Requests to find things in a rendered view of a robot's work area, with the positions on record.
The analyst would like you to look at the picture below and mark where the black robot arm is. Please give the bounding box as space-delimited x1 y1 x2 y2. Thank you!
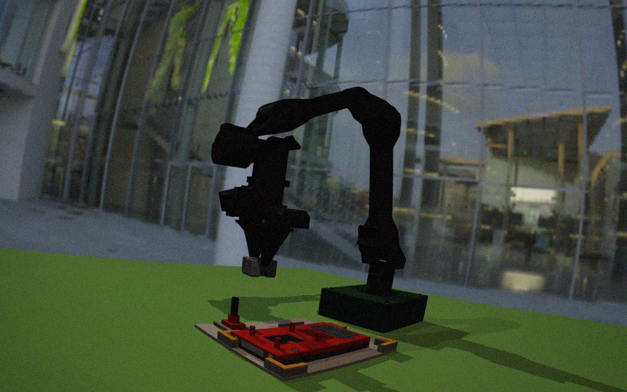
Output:
211 87 406 297

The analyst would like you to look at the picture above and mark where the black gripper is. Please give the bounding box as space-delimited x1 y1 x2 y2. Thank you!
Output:
226 170 310 267

